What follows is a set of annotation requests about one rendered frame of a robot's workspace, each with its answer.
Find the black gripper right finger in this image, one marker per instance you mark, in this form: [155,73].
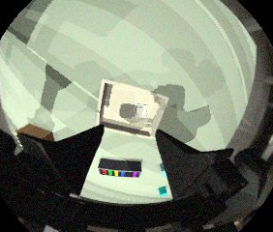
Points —
[184,164]

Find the cyan cube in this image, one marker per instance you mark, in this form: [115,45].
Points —
[163,191]

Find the white shallow tray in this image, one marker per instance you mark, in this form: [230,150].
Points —
[115,108]

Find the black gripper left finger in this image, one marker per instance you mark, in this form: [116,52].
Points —
[70,158]

